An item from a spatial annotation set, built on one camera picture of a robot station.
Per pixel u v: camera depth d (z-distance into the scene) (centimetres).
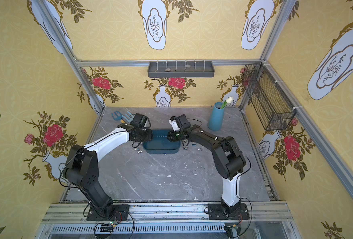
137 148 97
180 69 93
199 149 95
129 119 113
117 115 117
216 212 73
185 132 71
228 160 50
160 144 97
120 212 73
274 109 75
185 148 98
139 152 95
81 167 47
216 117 95
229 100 84
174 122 87
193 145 63
